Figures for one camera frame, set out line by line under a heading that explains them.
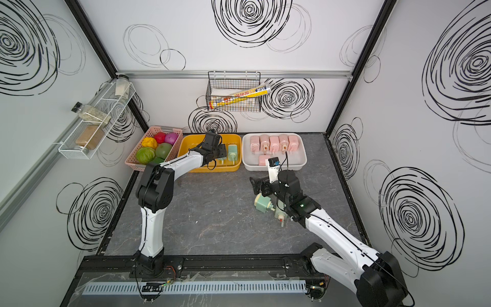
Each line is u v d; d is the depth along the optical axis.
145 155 1.01
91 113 0.71
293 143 1.07
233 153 1.02
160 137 1.12
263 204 0.84
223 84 0.96
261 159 1.01
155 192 0.55
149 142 1.07
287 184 0.57
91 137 0.67
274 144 1.05
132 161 1.02
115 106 0.96
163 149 1.03
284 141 1.08
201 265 0.75
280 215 0.81
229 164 1.05
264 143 1.07
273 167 0.67
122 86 0.86
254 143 1.08
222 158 1.01
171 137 1.10
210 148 0.80
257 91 0.84
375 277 0.39
